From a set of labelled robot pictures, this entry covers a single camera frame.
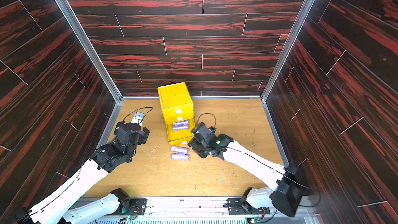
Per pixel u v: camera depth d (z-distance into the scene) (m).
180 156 0.88
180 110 0.89
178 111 0.87
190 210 0.73
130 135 0.52
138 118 0.60
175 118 0.93
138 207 0.72
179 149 0.91
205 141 0.56
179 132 1.00
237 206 0.71
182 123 1.02
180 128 1.00
